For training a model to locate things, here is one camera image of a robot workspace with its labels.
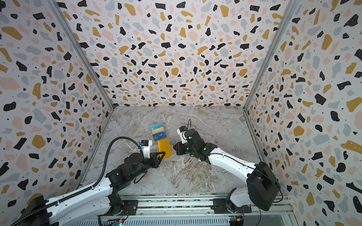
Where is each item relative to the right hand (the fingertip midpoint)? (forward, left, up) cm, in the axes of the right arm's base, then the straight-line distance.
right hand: (173, 145), depth 78 cm
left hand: (-4, +3, +1) cm, 5 cm away
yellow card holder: (-1, +5, 0) cm, 5 cm away
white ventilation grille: (-34, -8, -18) cm, 39 cm away
